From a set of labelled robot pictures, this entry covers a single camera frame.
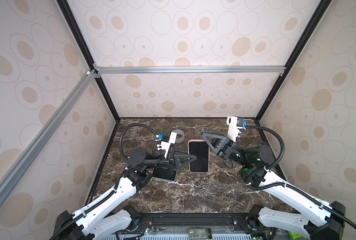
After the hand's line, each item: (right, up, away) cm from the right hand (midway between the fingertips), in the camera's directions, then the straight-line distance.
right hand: (204, 141), depth 47 cm
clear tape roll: (-9, +3, +61) cm, 62 cm away
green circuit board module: (+1, -43, +20) cm, 48 cm away
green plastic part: (+45, -45, +21) cm, 67 cm away
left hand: (-2, -8, +4) cm, 9 cm away
